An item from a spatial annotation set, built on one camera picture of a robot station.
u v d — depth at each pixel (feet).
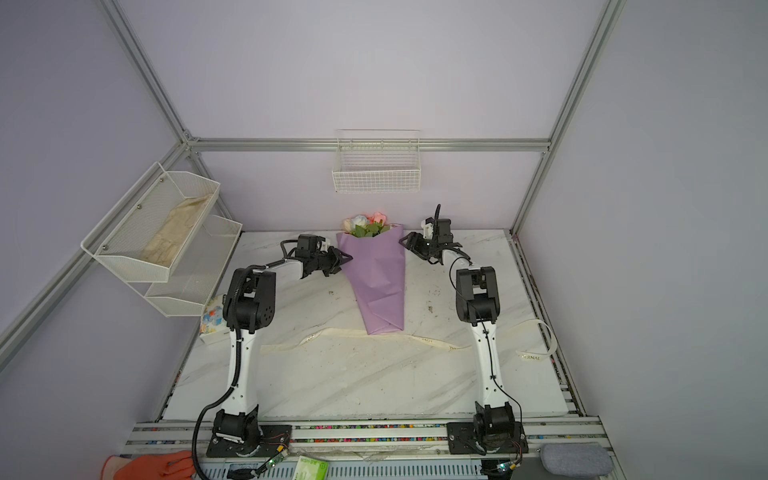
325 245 3.40
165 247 2.47
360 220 3.76
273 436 2.41
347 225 3.88
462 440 2.40
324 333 3.03
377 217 3.85
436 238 3.07
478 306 2.23
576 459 2.26
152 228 2.63
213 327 2.89
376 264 3.45
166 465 2.27
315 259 3.14
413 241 3.38
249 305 2.14
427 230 3.51
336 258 3.26
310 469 2.22
